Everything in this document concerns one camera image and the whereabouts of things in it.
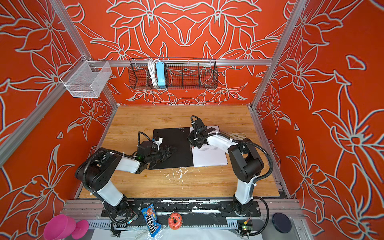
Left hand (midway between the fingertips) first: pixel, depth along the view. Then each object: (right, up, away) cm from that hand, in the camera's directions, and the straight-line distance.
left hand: (174, 153), depth 89 cm
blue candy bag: (-8, -27, -20) cm, 34 cm away
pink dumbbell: (-41, -21, -32) cm, 56 cm away
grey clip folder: (+2, +10, -2) cm, 10 cm away
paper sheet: (+22, -2, +3) cm, 22 cm away
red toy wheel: (+3, -27, -21) cm, 34 cm away
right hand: (+6, +8, +2) cm, 11 cm away
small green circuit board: (+37, -30, -21) cm, 52 cm away
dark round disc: (+53, -28, -21) cm, 64 cm away
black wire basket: (+3, +52, +9) cm, 53 cm away
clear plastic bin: (-56, +47, +3) cm, 73 cm away
